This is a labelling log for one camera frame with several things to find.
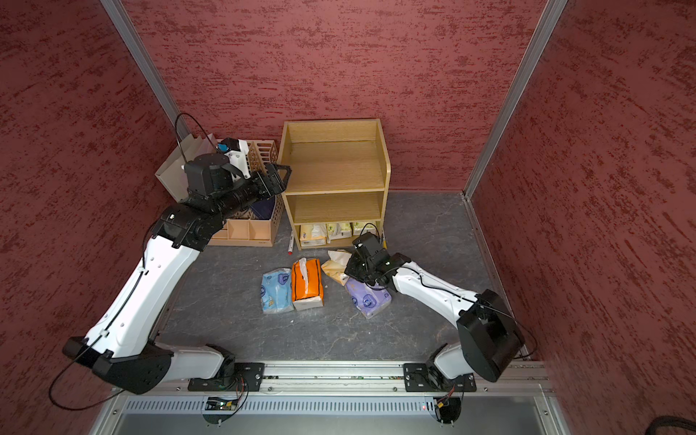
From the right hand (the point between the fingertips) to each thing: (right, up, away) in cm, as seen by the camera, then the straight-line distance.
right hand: (345, 275), depth 84 cm
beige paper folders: (-58, +33, +4) cm, 67 cm away
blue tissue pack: (-23, -6, +3) cm, 24 cm away
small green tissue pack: (-3, +14, +10) cm, 17 cm away
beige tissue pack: (-4, +2, +5) cm, 7 cm away
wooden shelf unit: (-2, +30, -4) cm, 30 cm away
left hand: (-16, +28, -18) cm, 37 cm away
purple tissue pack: (+7, -7, 0) cm, 10 cm away
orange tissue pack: (-12, -4, -1) cm, 13 cm away
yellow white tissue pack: (-13, +12, +13) cm, 22 cm away
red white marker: (-22, +8, +19) cm, 30 cm away
